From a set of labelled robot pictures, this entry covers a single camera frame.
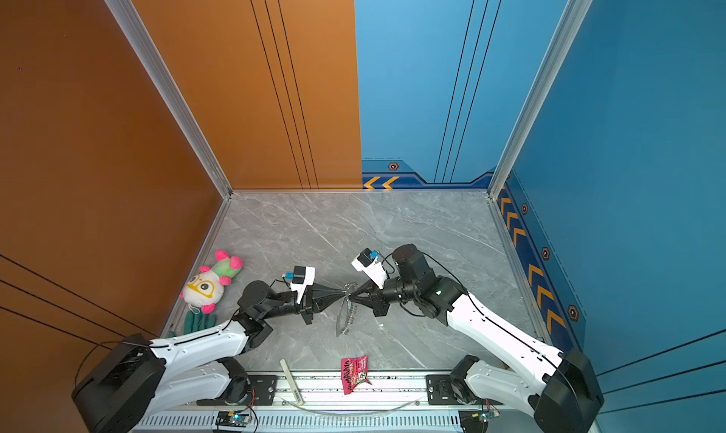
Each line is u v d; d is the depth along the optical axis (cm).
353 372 76
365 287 68
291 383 75
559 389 39
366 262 62
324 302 68
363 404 73
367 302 68
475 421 71
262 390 74
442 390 72
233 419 71
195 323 84
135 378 42
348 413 71
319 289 66
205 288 85
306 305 63
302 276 61
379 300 63
